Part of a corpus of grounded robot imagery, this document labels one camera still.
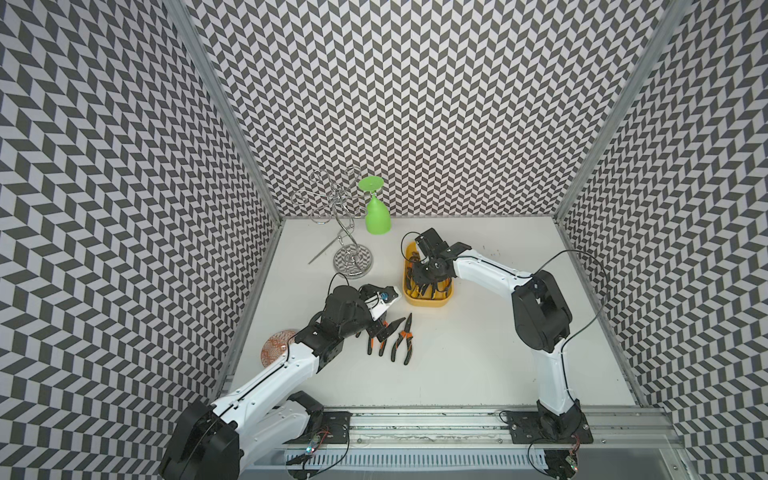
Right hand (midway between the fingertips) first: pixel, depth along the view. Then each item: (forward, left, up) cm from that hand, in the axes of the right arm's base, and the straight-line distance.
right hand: (420, 278), depth 95 cm
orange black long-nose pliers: (-17, +5, -4) cm, 18 cm away
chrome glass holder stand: (+11, +25, +24) cm, 36 cm away
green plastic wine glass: (+11, +13, +16) cm, 23 cm away
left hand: (-14, +9, +9) cm, 19 cm away
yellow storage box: (-7, 0, -3) cm, 8 cm away
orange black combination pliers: (-20, +12, -4) cm, 24 cm away
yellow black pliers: (-4, -4, -1) cm, 6 cm away
